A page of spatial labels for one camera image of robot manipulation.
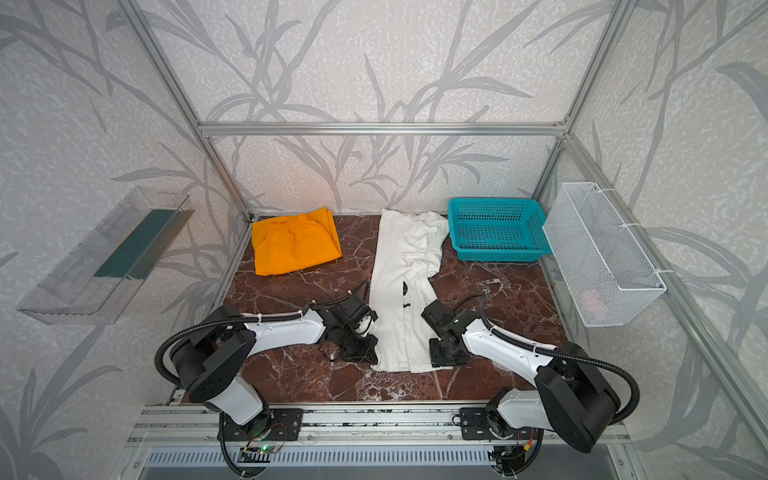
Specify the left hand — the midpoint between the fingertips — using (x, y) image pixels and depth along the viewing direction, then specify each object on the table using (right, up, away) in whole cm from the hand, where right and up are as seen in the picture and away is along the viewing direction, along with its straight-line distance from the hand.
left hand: (379, 358), depth 83 cm
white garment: (+9, +29, +25) cm, 39 cm away
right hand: (+17, +2, +1) cm, 17 cm away
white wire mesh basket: (+49, +26, -22) cm, 60 cm away
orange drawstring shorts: (-35, +32, +23) cm, 53 cm away
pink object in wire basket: (+54, +18, -11) cm, 58 cm away
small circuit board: (-26, -17, -13) cm, 33 cm away
